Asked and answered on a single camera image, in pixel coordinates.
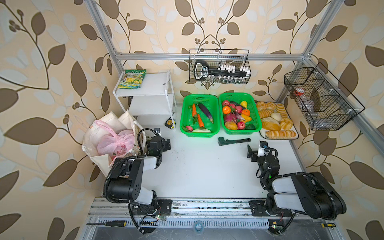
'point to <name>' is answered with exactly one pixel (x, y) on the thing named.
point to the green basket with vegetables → (200, 115)
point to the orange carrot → (194, 109)
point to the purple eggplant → (206, 112)
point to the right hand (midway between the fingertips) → (257, 146)
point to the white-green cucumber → (200, 130)
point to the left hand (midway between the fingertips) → (160, 138)
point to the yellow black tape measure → (168, 123)
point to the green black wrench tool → (222, 142)
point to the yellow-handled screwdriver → (328, 225)
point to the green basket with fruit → (238, 114)
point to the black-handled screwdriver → (112, 223)
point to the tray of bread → (276, 121)
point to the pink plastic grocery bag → (117, 145)
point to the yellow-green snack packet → (132, 79)
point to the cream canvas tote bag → (125, 121)
